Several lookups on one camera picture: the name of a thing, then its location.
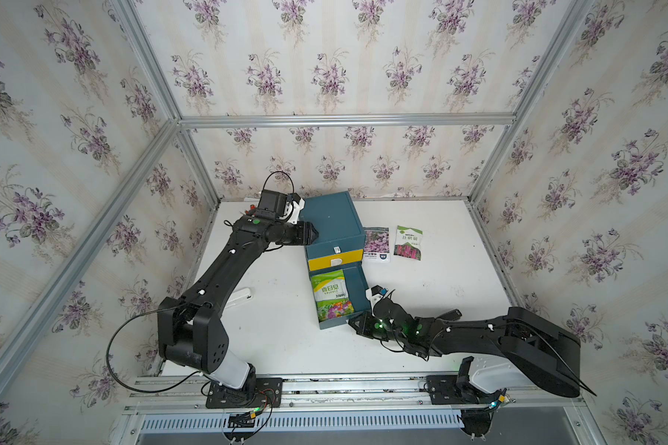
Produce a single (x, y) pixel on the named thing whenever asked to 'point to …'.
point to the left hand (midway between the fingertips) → (312, 237)
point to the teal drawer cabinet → (338, 225)
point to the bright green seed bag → (331, 295)
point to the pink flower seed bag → (377, 244)
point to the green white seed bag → (408, 243)
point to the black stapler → (450, 316)
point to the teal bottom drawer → (357, 292)
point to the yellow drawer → (336, 260)
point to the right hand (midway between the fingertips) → (349, 325)
